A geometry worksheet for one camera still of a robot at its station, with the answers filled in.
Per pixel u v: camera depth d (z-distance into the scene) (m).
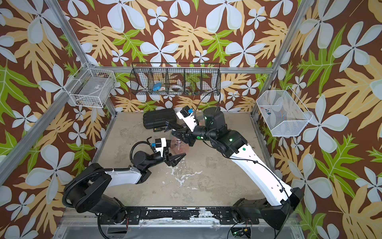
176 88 0.99
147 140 1.04
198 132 0.54
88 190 0.44
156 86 0.96
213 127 0.49
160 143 0.62
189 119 0.52
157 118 1.12
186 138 0.53
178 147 0.73
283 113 0.84
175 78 0.99
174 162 0.66
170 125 0.57
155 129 1.08
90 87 0.86
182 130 0.58
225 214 0.75
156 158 0.68
